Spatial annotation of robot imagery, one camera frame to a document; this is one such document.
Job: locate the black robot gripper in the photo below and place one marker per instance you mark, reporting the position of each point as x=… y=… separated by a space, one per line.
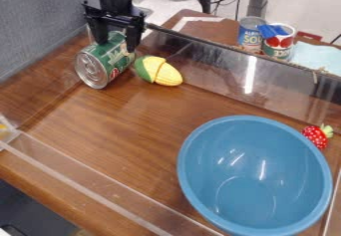
x=118 y=13

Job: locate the green tin can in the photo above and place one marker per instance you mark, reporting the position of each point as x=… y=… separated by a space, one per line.
x=102 y=62

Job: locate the yellow green toy corn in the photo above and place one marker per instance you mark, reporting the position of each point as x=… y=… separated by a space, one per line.
x=155 y=70

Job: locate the blue plastic bowl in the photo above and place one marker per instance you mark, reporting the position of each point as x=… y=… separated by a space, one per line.
x=254 y=177

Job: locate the red toy strawberry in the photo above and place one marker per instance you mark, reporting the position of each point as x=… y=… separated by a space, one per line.
x=318 y=134

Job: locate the blue soup can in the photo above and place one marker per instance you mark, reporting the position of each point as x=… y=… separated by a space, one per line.
x=249 y=36

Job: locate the red white tomato can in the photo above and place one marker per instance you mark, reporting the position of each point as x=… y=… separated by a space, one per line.
x=278 y=44

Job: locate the light blue cloth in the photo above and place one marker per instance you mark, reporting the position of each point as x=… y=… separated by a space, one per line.
x=317 y=57

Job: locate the clear acrylic back wall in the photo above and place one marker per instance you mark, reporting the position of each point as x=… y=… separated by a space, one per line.
x=199 y=45

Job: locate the clear acrylic wall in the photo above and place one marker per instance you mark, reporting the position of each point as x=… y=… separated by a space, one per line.
x=199 y=45
x=102 y=188

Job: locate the clear acrylic front wall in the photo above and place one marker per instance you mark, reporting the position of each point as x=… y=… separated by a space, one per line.
x=102 y=188

